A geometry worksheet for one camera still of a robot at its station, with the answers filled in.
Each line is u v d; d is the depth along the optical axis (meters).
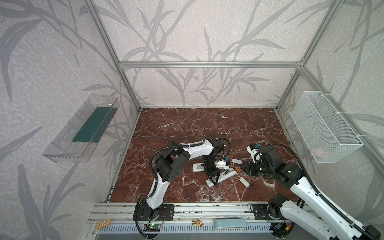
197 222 0.71
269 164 0.56
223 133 1.05
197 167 0.87
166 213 0.73
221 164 0.80
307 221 0.53
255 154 0.68
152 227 0.72
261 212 0.73
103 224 0.69
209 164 0.77
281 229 0.75
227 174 0.84
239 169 0.75
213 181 0.79
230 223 0.68
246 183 0.83
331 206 0.43
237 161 0.91
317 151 0.73
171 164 0.52
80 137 0.64
